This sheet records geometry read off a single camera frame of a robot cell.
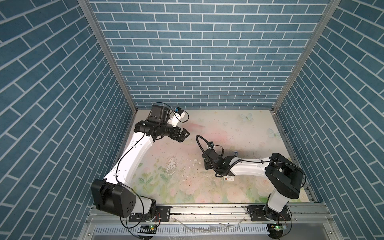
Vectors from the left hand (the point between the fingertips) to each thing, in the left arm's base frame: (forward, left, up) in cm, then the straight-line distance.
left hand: (182, 129), depth 77 cm
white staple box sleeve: (-18, -26, -23) cm, 39 cm away
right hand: (-6, -13, -21) cm, 26 cm away
